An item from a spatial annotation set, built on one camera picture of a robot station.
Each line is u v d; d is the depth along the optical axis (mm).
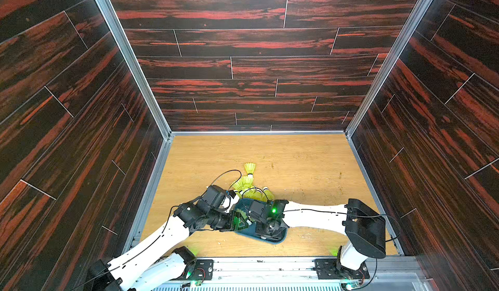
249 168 991
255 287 704
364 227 459
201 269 710
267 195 930
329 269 734
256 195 894
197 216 531
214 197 585
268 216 612
